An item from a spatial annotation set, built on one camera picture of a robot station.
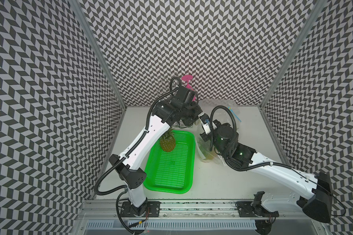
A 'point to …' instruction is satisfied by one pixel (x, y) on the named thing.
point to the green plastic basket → (172, 172)
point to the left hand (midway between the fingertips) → (203, 115)
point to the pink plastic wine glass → (188, 78)
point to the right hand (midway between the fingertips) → (203, 120)
